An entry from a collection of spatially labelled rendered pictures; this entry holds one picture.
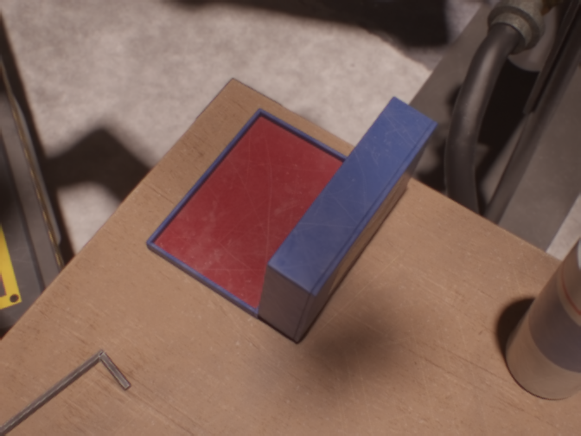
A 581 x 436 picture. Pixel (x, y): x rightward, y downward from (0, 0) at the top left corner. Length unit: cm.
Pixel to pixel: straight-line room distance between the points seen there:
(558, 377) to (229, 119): 35
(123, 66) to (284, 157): 73
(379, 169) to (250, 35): 87
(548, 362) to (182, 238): 30
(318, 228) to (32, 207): 43
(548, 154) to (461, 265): 67
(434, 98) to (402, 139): 76
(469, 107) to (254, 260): 28
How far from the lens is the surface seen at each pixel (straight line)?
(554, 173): 129
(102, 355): 62
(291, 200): 66
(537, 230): 123
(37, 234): 86
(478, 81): 80
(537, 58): 106
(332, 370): 61
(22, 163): 91
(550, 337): 54
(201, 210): 66
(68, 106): 135
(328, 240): 52
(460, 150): 80
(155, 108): 132
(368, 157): 55
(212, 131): 71
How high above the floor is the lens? 105
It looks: 62 degrees down
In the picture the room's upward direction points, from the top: straight up
